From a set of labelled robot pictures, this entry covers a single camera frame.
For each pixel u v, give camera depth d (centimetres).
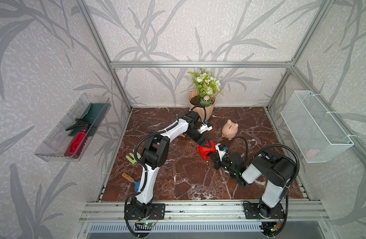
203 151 87
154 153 56
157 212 72
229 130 96
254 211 74
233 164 72
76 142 59
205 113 91
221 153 79
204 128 87
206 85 92
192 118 80
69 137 64
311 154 72
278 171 48
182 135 105
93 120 66
